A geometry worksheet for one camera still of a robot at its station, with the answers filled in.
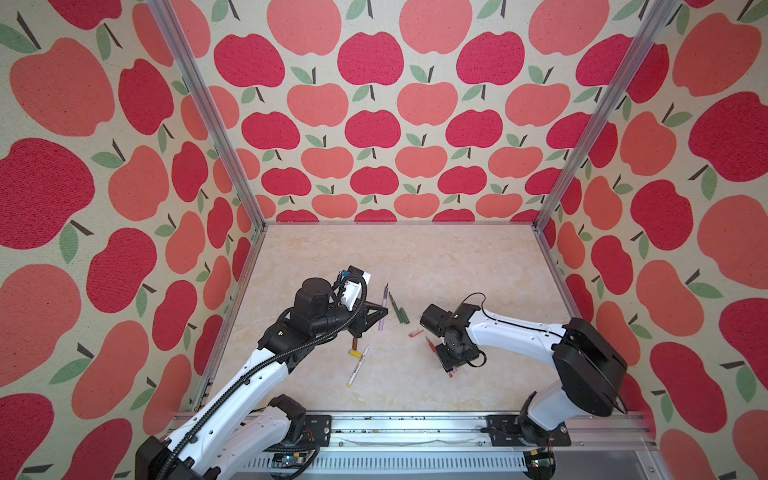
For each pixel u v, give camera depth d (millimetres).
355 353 878
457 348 703
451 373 838
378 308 688
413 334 907
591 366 454
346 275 622
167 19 703
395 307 973
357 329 636
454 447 918
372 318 687
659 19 703
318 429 745
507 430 733
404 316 954
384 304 690
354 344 885
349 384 819
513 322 541
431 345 881
